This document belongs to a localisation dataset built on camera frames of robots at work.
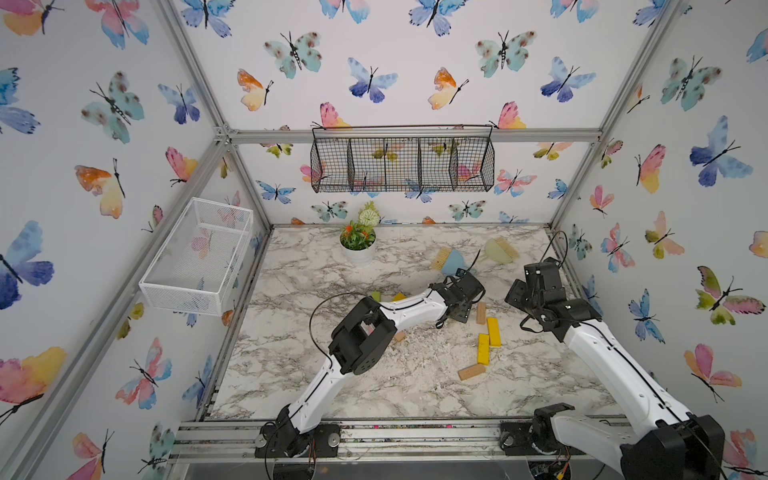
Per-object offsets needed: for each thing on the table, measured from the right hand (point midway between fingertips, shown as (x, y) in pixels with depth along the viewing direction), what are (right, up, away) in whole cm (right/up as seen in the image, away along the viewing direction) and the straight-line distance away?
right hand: (524, 290), depth 81 cm
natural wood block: (-7, -8, +15) cm, 18 cm away
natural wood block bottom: (-14, -23, +3) cm, 27 cm away
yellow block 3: (-9, -18, +7) cm, 22 cm away
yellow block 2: (-4, -14, +11) cm, 19 cm away
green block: (-41, -4, +20) cm, 46 cm away
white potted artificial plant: (-47, +14, +14) cm, 51 cm away
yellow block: (-34, +1, -19) cm, 39 cm away
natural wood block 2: (-34, -15, +10) cm, 38 cm away
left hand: (-15, -6, +14) cm, 21 cm away
